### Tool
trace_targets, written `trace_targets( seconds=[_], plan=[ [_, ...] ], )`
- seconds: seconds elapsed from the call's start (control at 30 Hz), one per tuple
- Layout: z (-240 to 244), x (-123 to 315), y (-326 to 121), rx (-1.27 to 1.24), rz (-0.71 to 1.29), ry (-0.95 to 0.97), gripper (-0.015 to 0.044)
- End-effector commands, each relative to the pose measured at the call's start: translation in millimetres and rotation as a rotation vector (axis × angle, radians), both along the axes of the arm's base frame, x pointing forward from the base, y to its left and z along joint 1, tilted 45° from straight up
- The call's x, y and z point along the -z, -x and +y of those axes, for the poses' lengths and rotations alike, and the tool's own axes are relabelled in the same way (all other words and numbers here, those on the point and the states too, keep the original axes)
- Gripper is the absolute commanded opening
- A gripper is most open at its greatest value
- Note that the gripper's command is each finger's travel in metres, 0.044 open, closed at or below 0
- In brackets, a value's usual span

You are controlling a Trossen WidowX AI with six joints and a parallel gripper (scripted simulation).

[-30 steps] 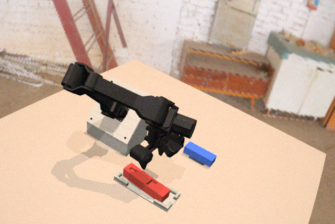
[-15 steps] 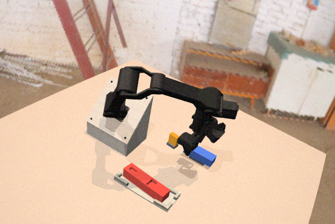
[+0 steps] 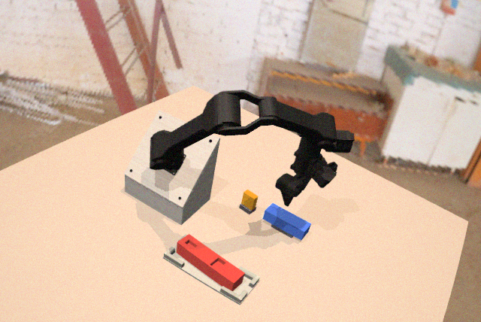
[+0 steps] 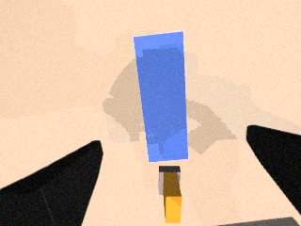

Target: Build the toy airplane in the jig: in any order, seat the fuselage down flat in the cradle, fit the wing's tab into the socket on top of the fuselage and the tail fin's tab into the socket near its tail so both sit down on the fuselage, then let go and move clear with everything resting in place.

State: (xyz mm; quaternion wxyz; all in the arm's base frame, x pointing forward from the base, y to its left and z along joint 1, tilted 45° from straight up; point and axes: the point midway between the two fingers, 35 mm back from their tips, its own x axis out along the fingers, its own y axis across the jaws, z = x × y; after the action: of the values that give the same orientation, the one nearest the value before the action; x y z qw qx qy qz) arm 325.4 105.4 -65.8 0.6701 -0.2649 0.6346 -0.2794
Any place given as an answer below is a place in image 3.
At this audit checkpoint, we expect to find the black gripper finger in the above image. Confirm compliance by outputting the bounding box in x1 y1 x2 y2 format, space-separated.
280 191 294 207
303 177 311 191

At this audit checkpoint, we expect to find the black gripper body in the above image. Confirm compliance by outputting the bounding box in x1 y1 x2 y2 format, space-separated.
275 149 322 197

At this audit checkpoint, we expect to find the yellow rectangular block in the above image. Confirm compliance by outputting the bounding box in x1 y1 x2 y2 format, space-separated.
241 190 258 210

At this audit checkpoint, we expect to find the red rectangular block with slot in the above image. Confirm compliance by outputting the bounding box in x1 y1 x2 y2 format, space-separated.
177 234 245 291

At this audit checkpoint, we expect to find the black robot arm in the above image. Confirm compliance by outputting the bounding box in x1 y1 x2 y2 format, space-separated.
150 90 355 189

